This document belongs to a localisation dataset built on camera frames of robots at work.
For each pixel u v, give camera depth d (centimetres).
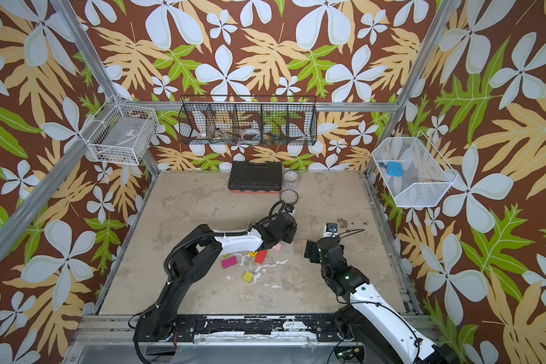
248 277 84
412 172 84
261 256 91
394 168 86
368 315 51
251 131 99
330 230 71
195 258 54
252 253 90
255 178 114
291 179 117
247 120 98
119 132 87
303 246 93
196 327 75
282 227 75
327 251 60
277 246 78
